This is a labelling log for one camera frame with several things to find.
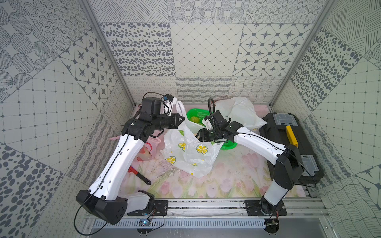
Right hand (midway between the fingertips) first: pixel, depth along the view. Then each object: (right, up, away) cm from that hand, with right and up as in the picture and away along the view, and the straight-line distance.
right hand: (198, 140), depth 82 cm
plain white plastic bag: (+29, +19, +18) cm, 39 cm away
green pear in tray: (-2, +12, +22) cm, 25 cm away
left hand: (-5, +12, -15) cm, 20 cm away
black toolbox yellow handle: (+49, +6, +2) cm, 50 cm away
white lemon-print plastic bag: (-9, -4, -2) cm, 10 cm away
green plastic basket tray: (+19, -4, +8) cm, 21 cm away
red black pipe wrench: (-32, -22, +2) cm, 39 cm away
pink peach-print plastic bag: (-30, -6, +4) cm, 31 cm away
